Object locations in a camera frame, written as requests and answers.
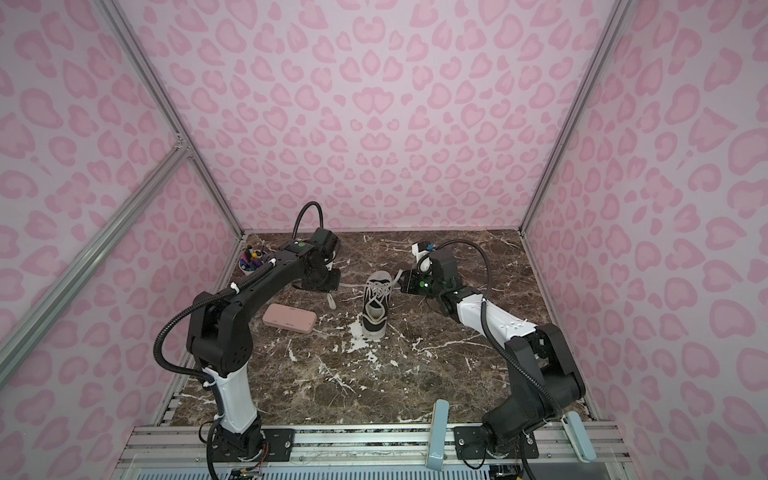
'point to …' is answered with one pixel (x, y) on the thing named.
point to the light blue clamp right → (578, 436)
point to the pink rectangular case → (290, 318)
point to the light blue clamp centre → (438, 435)
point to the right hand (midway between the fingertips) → (397, 274)
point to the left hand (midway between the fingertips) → (332, 282)
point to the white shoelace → (379, 290)
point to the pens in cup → (250, 259)
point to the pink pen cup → (250, 272)
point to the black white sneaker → (376, 327)
